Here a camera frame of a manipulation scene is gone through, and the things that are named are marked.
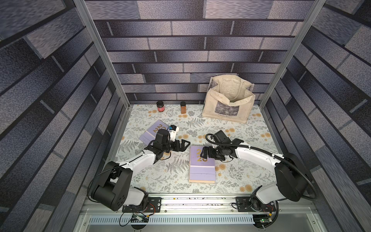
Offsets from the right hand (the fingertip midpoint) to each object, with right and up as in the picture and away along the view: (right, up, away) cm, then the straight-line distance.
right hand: (205, 155), depth 86 cm
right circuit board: (+26, -28, -17) cm, 42 cm away
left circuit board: (-36, -28, -15) cm, 48 cm away
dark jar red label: (-32, +33, +25) cm, 52 cm away
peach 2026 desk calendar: (-3, -13, -7) cm, 15 cm away
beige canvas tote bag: (+23, +40, +27) cm, 53 cm away
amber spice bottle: (-14, +31, +24) cm, 42 cm away
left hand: (-13, +9, -1) cm, 15 cm away
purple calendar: (-3, -7, -3) cm, 8 cm away
